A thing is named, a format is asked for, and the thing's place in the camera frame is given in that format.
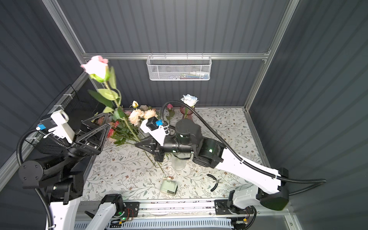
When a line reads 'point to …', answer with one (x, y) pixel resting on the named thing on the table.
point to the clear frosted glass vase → (178, 164)
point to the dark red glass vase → (187, 112)
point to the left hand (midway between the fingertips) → (110, 121)
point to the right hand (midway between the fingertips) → (138, 146)
